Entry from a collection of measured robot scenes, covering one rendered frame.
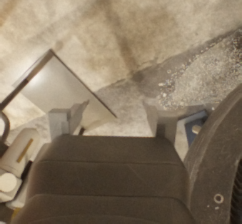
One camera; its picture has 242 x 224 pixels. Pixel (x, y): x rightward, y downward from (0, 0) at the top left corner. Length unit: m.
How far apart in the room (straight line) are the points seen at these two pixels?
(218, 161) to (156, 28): 0.46
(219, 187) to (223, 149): 0.06
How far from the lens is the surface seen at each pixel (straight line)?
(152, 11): 0.62
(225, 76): 0.75
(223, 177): 0.30
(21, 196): 0.61
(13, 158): 0.63
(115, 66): 0.69
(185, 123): 0.86
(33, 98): 0.93
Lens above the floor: 0.60
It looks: 50 degrees down
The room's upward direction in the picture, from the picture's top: 169 degrees counter-clockwise
